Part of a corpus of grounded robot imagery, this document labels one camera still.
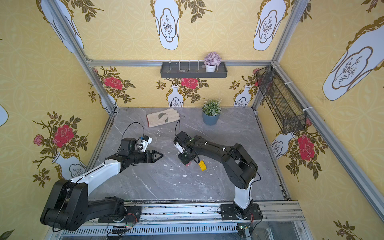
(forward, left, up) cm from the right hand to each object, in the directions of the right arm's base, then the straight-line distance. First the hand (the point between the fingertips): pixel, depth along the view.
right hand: (186, 162), depth 90 cm
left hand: (0, +14, +7) cm, 16 cm away
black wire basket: (+26, -60, +18) cm, 68 cm away
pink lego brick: (-1, -1, 0) cm, 2 cm away
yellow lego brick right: (-1, -10, -1) cm, 10 cm away
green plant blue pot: (+32, -15, +12) cm, 37 cm away
